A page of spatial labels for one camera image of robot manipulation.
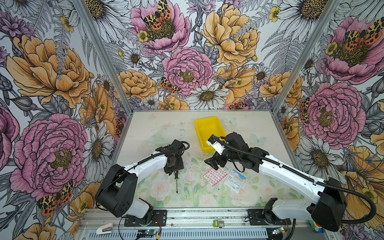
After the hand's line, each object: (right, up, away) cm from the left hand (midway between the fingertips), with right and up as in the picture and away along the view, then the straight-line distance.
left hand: (176, 171), depth 87 cm
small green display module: (+22, -19, -17) cm, 33 cm away
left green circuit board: (-12, -24, -16) cm, 31 cm away
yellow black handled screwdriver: (0, -4, 0) cm, 4 cm away
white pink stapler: (-30, -21, -17) cm, 41 cm away
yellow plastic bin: (+18, +24, +21) cm, 36 cm away
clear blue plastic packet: (+33, -5, -2) cm, 34 cm away
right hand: (+20, +10, -10) cm, 24 cm away
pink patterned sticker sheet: (+22, -3, 0) cm, 22 cm away
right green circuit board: (+50, -23, -16) cm, 58 cm away
